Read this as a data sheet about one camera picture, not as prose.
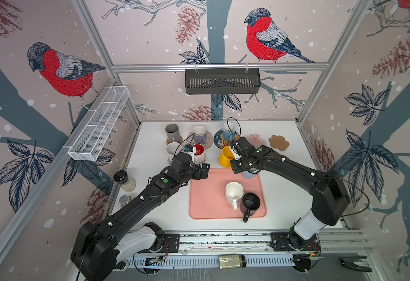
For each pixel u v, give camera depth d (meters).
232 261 0.66
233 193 0.86
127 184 0.84
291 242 0.67
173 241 0.73
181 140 1.10
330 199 0.44
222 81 1.07
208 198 0.84
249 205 0.82
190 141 1.10
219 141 1.10
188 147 0.70
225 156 0.84
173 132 1.01
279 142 1.10
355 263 0.68
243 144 0.67
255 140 1.11
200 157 0.96
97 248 0.38
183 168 0.59
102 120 0.80
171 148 0.95
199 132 1.08
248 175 0.92
